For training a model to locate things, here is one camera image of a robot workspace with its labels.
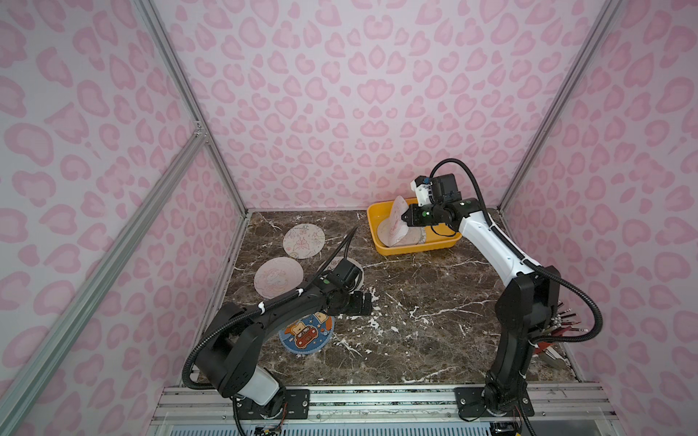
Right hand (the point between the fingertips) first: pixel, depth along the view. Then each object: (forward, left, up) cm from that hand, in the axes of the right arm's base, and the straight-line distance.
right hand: (404, 215), depth 87 cm
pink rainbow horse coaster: (-2, +3, -5) cm, 6 cm away
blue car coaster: (-31, +30, -22) cm, 48 cm away
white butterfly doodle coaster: (+7, +38, -22) cm, 44 cm away
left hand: (-24, +13, -17) cm, 32 cm away
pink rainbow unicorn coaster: (-10, +45, -22) cm, 51 cm away
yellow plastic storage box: (-12, -8, +4) cm, 15 cm away
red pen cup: (-42, -23, +8) cm, 49 cm away
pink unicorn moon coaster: (+9, -6, -22) cm, 24 cm away
